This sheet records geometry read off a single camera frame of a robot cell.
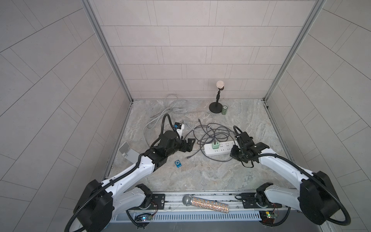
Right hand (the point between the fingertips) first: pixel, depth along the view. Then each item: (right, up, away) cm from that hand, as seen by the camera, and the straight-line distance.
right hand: (230, 154), depth 85 cm
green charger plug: (-8, +5, 0) cm, 10 cm away
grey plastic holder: (-61, 0, 0) cm, 61 cm away
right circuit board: (+14, -25, -17) cm, 33 cm away
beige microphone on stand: (-4, +29, +27) cm, 39 cm away
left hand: (-23, +11, -6) cm, 26 cm away
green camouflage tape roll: (+1, +26, +20) cm, 33 cm away
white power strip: (-2, +3, +3) cm, 5 cm away
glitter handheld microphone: (-24, -17, -17) cm, 34 cm away
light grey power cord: (-22, +20, +20) cm, 36 cm away
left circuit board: (-45, -23, -20) cm, 54 cm away
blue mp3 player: (-31, -5, -2) cm, 31 cm away
